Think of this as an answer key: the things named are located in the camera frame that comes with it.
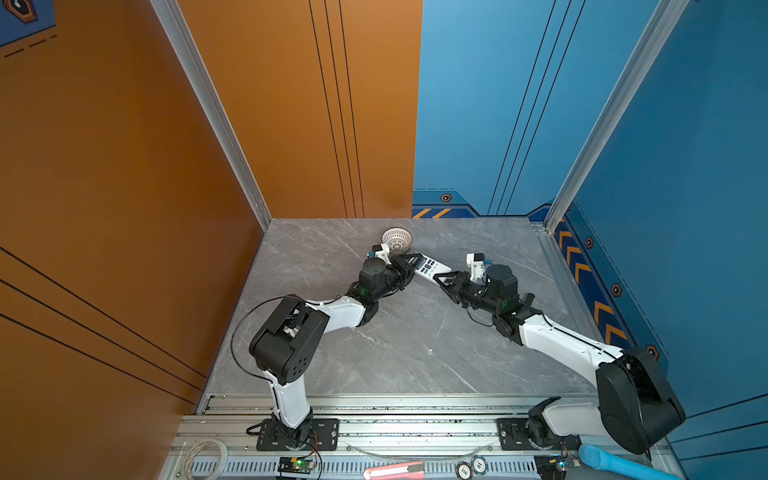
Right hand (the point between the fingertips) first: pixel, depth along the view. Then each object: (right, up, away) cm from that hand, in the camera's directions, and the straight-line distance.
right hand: (432, 279), depth 81 cm
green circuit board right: (+27, -43, -10) cm, 52 cm away
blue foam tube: (+35, -39, -14) cm, 54 cm away
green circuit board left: (-34, -44, -10) cm, 56 cm away
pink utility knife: (-6, -43, -12) cm, 45 cm away
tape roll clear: (-59, -41, -11) cm, 73 cm away
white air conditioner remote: (-1, +3, +2) cm, 4 cm away
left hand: (-1, +6, +4) cm, 8 cm away
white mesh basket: (-9, +13, +32) cm, 35 cm away
